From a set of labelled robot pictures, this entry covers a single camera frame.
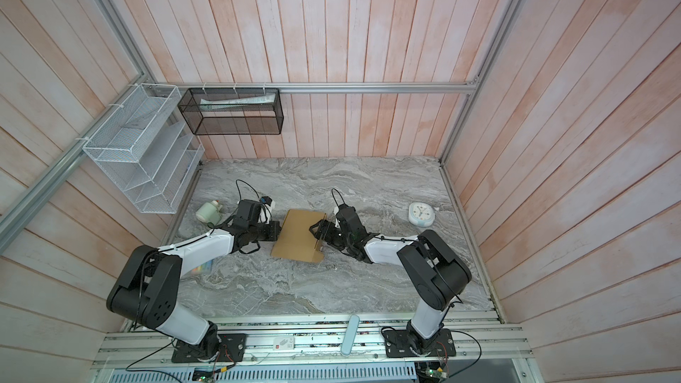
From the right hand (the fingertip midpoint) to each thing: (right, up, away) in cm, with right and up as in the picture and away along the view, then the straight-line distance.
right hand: (315, 232), depth 91 cm
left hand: (-13, -1, +2) cm, 13 cm away
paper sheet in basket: (-29, +45, -1) cm, 54 cm away
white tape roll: (-40, +7, +5) cm, 40 cm away
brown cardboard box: (-7, -3, -3) cm, 8 cm away
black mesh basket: (-35, +47, +15) cm, 60 cm away
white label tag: (-8, -28, -17) cm, 34 cm away
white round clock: (+40, +5, +10) cm, 42 cm away
